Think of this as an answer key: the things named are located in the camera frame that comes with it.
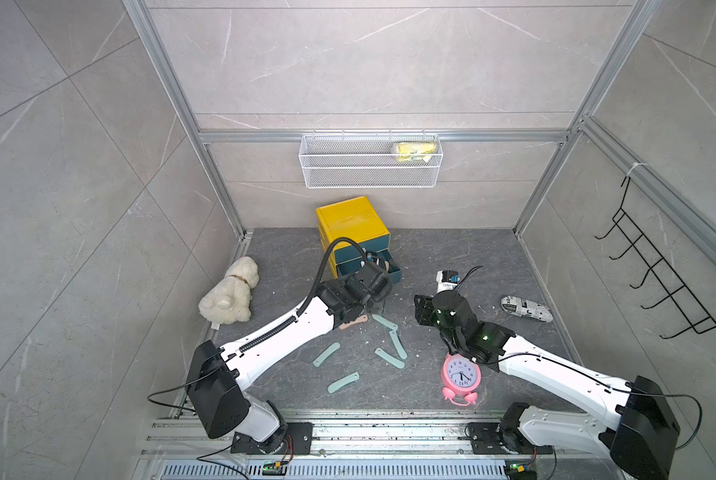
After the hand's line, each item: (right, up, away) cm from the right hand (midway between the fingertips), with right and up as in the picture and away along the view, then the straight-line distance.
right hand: (421, 298), depth 80 cm
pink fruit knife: (-17, -9, +15) cm, 24 cm away
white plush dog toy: (-56, -1, +7) cm, 56 cm away
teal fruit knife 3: (-5, -16, +10) cm, 19 cm away
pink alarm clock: (+11, -22, +2) cm, 25 cm away
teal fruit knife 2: (-8, -19, +6) cm, 21 cm away
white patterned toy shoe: (+36, -5, +14) cm, 39 cm away
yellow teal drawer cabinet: (-18, +23, +14) cm, 33 cm away
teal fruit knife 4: (-9, -10, +14) cm, 20 cm away
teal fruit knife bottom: (-22, -24, +2) cm, 32 cm away
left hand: (-12, +2, -2) cm, 13 cm away
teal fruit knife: (-27, -18, +8) cm, 33 cm away
